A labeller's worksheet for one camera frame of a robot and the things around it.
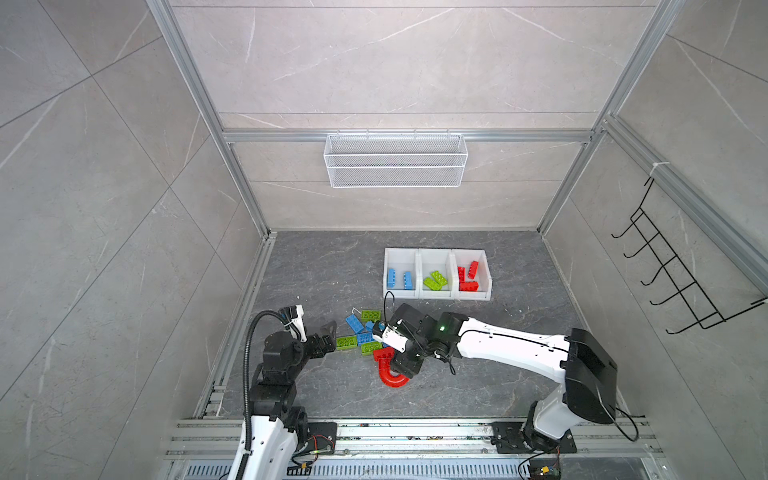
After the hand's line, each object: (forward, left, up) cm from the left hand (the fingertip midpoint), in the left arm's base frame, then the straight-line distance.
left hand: (319, 319), depth 79 cm
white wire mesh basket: (+51, -23, +16) cm, 58 cm away
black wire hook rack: (-6, -83, +20) cm, 85 cm away
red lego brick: (+17, -47, -12) cm, 51 cm away
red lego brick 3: (+22, -46, -12) cm, 52 cm away
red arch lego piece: (-12, -19, -14) cm, 26 cm away
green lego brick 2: (+21, -38, -13) cm, 45 cm away
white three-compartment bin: (+24, -32, -7) cm, 40 cm away
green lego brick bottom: (-3, -13, -13) cm, 19 cm away
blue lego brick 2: (+21, -21, -11) cm, 31 cm away
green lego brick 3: (-1, -6, -12) cm, 14 cm away
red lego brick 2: (+24, -51, -12) cm, 57 cm away
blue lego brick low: (+20, -27, -12) cm, 35 cm away
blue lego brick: (+5, -9, -13) cm, 16 cm away
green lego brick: (+19, -35, -13) cm, 42 cm away
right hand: (-8, -21, -6) cm, 24 cm away
